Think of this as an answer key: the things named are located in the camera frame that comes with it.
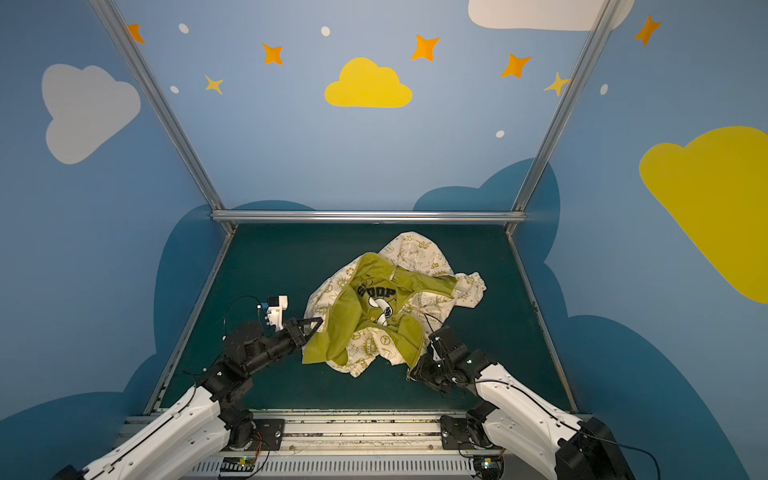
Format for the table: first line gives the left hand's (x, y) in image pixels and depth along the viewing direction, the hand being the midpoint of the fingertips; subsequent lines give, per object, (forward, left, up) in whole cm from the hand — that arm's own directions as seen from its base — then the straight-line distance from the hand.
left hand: (322, 318), depth 75 cm
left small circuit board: (-29, +20, -22) cm, 42 cm away
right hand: (-8, -25, -16) cm, 31 cm away
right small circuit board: (-29, -43, -22) cm, 56 cm away
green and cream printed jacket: (+13, -14, -16) cm, 25 cm away
